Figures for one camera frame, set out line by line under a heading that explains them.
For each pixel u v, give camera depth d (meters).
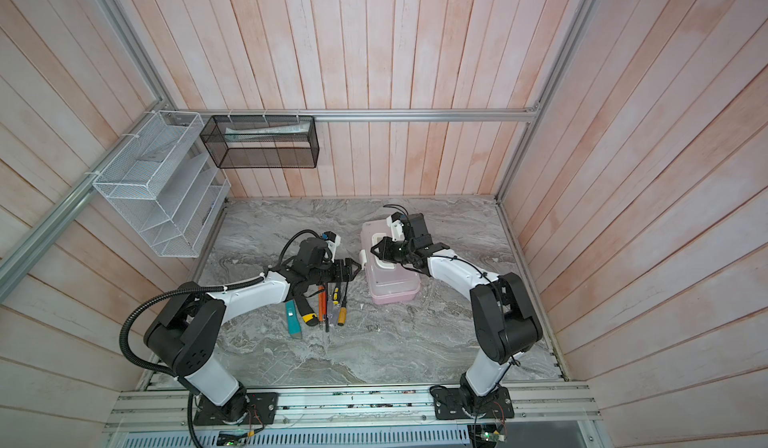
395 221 0.84
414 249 0.72
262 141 0.90
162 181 0.73
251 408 0.73
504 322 0.47
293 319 0.88
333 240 0.83
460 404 0.73
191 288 0.50
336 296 0.91
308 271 0.71
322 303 0.90
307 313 0.88
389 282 0.86
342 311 0.89
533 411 0.74
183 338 0.46
